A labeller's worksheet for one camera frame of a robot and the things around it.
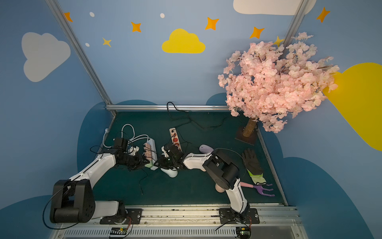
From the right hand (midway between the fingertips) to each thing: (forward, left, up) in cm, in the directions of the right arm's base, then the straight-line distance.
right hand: (156, 164), depth 87 cm
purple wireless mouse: (+15, -30, -4) cm, 34 cm away
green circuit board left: (-33, +13, -8) cm, 36 cm away
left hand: (0, +4, +2) cm, 5 cm away
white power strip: (+6, +5, 0) cm, 8 cm away
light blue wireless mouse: (-4, -9, -3) cm, 11 cm away
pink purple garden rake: (-8, -62, -6) cm, 63 cm away
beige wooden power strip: (+22, -8, -4) cm, 23 cm away
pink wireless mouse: (-11, -37, -5) cm, 39 cm away
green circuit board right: (-30, -50, -9) cm, 59 cm away
